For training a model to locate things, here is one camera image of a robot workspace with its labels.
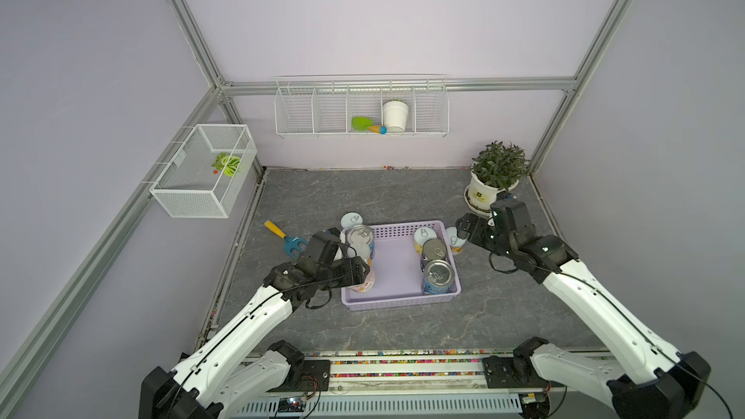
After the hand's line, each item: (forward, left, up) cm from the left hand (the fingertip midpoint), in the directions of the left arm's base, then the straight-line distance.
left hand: (358, 273), depth 76 cm
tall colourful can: (+8, -2, -1) cm, 8 cm away
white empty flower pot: (+45, -14, +17) cm, 50 cm away
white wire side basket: (+26, +42, +13) cm, 51 cm away
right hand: (+8, -30, +7) cm, 32 cm away
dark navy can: (+7, -22, -4) cm, 24 cm away
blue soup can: (+15, -1, -4) cm, 16 cm away
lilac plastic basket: (+3, -12, -14) cm, 18 cm away
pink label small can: (-3, -2, -2) cm, 4 cm away
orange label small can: (+11, -31, -8) cm, 34 cm away
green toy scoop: (+50, -3, +11) cm, 51 cm away
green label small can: (+24, +3, -10) cm, 26 cm away
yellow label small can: (+15, -21, -9) cm, 27 cm away
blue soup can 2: (-1, -22, -4) cm, 22 cm away
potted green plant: (+31, -47, +5) cm, 56 cm away
